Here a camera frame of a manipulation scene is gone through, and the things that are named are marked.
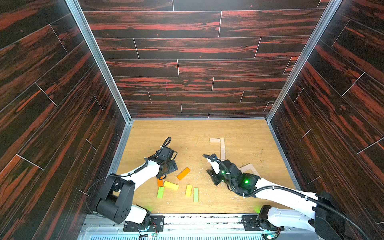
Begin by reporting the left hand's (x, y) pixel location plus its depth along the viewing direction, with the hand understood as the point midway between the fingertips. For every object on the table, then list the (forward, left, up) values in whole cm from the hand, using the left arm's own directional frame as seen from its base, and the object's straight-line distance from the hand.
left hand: (171, 168), depth 92 cm
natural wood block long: (+16, -34, -1) cm, 37 cm away
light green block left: (-14, +4, -1) cm, 15 cm away
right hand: (-3, -24, +10) cm, 26 cm away
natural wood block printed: (+22, -29, +1) cm, 37 cm away
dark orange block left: (-9, +5, 0) cm, 10 cm away
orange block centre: (-2, -8, -2) cm, 8 cm away
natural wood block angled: (+3, -47, -1) cm, 47 cm away
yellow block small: (-12, -11, -1) cm, 17 cm away
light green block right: (-15, -16, -1) cm, 22 cm away
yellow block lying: (-10, -1, -2) cm, 10 cm away
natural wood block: (0, -51, -1) cm, 51 cm away
